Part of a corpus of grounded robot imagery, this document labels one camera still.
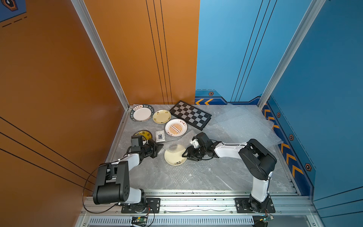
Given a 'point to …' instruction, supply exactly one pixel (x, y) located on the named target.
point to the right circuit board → (262, 221)
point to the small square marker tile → (159, 136)
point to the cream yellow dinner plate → (161, 116)
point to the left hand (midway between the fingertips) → (164, 141)
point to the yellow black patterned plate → (145, 135)
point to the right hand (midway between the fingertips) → (184, 157)
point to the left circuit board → (140, 221)
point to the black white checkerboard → (190, 114)
